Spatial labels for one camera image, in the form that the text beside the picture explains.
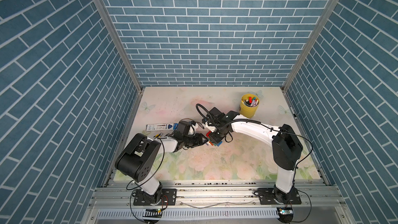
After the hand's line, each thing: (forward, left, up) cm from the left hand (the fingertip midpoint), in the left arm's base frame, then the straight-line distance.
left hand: (208, 143), depth 90 cm
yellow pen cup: (+23, -27, +10) cm, 37 cm away
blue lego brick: (-3, -6, +5) cm, 9 cm away
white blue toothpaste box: (+11, +29, -1) cm, 31 cm away
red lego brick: (+2, 0, +8) cm, 9 cm away
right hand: (0, -3, +4) cm, 5 cm away
